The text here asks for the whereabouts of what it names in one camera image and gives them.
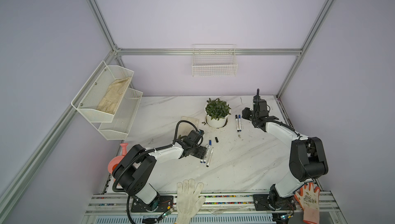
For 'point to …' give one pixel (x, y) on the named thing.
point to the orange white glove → (309, 200)
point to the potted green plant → (216, 112)
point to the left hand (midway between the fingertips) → (199, 151)
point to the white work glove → (188, 202)
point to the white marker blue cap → (239, 123)
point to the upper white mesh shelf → (99, 99)
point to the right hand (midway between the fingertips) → (243, 110)
